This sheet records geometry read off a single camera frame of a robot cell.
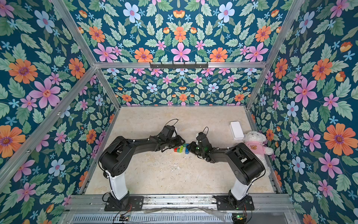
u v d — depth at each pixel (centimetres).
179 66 93
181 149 92
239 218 71
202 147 74
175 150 91
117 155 51
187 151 91
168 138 77
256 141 88
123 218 72
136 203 74
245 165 49
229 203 68
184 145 93
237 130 100
